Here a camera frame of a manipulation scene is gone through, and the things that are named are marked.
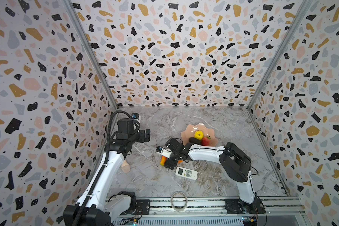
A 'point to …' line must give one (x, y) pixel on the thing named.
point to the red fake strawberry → (205, 140)
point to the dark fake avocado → (194, 140)
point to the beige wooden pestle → (125, 167)
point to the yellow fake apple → (198, 134)
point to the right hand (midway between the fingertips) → (164, 157)
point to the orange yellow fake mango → (163, 160)
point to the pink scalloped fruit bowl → (192, 127)
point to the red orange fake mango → (180, 161)
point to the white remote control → (186, 173)
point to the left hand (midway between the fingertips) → (141, 128)
